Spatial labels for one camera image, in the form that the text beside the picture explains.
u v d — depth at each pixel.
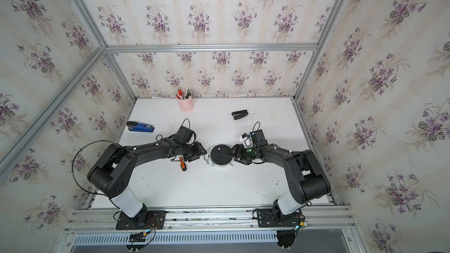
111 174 0.46
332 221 0.73
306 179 0.45
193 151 0.81
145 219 0.71
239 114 1.10
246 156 0.80
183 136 0.74
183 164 0.88
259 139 0.75
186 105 1.10
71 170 0.75
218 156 0.86
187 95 1.08
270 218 0.73
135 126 1.01
